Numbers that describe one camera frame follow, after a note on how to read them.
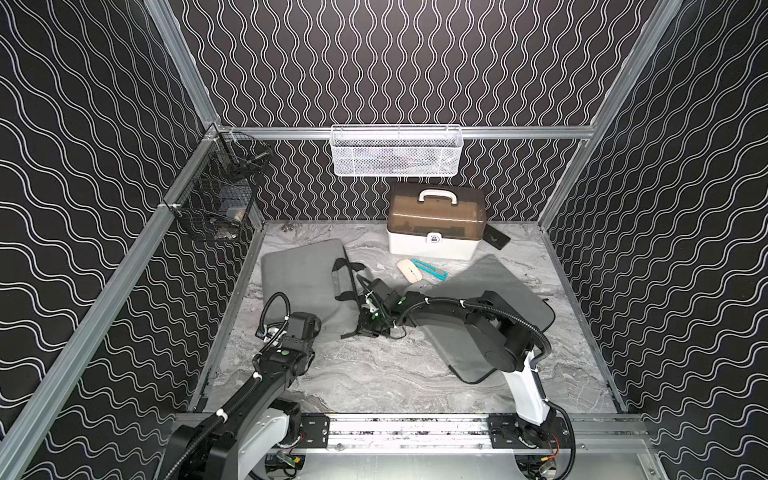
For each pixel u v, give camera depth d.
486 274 1.02
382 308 0.75
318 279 1.01
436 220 0.95
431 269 1.06
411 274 1.03
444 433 0.76
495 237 1.13
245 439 0.51
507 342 0.52
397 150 1.26
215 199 0.95
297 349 0.66
